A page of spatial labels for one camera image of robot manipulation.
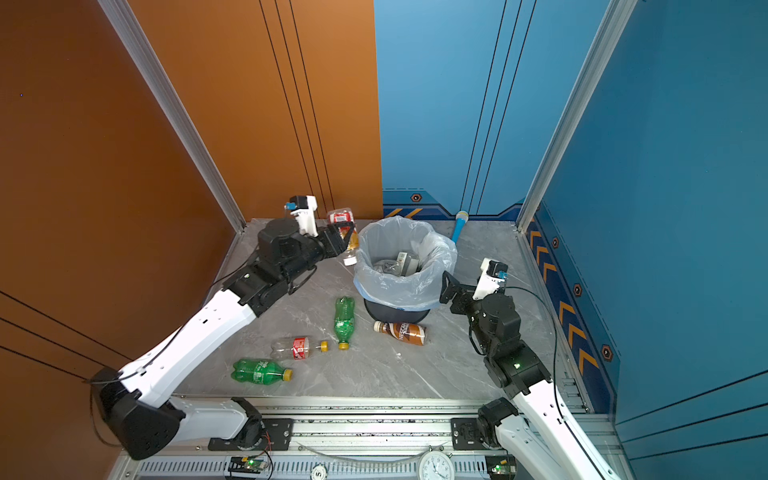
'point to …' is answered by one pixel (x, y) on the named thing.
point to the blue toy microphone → (460, 220)
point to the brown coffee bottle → (407, 332)
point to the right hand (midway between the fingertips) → (457, 276)
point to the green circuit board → (254, 464)
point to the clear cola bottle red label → (296, 348)
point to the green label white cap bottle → (407, 266)
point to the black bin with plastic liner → (387, 295)
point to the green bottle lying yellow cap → (261, 372)
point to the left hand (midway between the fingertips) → (349, 224)
